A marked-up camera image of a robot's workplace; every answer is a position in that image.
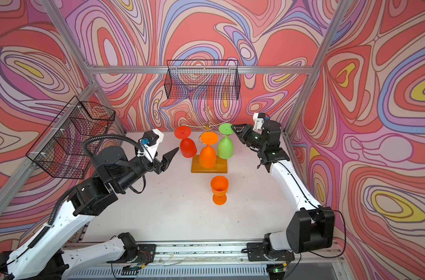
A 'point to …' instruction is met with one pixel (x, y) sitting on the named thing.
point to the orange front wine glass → (207, 155)
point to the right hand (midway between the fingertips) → (231, 131)
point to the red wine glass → (187, 146)
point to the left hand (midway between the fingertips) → (170, 141)
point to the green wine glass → (225, 146)
